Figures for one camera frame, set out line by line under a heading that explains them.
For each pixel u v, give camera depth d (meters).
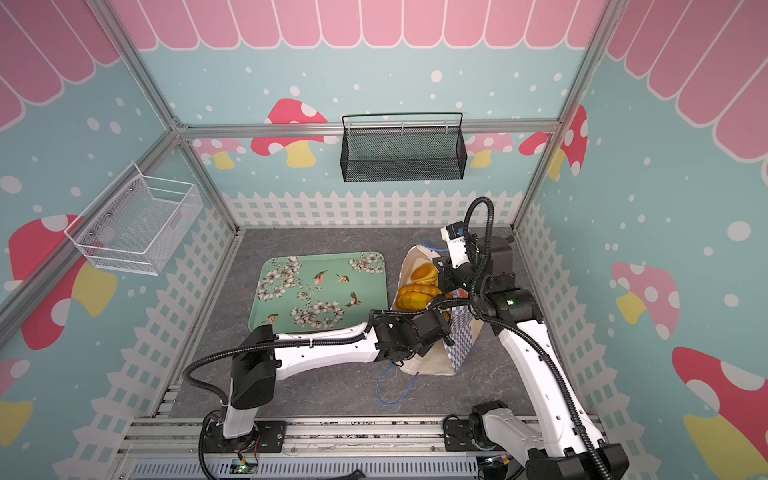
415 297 0.86
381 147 0.97
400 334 0.59
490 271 0.51
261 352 0.52
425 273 0.89
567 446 0.37
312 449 0.73
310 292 1.02
